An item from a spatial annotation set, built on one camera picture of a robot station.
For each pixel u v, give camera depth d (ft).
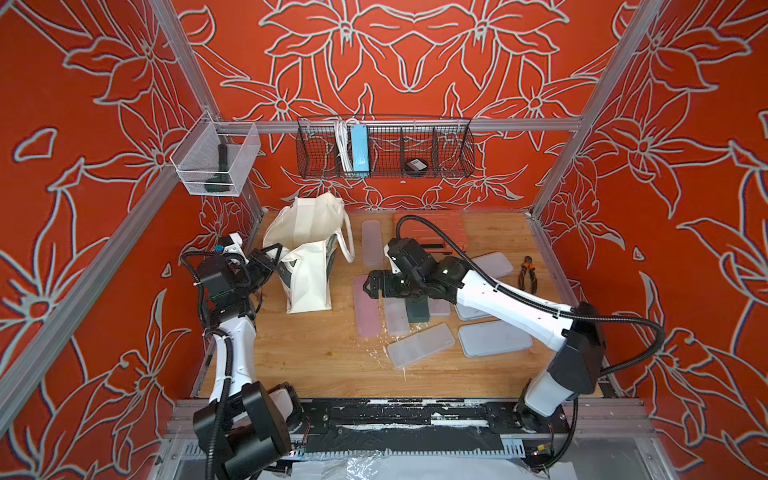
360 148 2.95
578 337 1.34
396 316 2.95
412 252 1.91
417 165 3.13
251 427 1.33
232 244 2.27
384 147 3.20
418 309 3.03
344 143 2.94
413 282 1.90
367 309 3.01
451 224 3.60
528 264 3.37
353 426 2.39
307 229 3.13
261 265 2.20
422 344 2.83
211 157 2.98
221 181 2.62
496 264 3.30
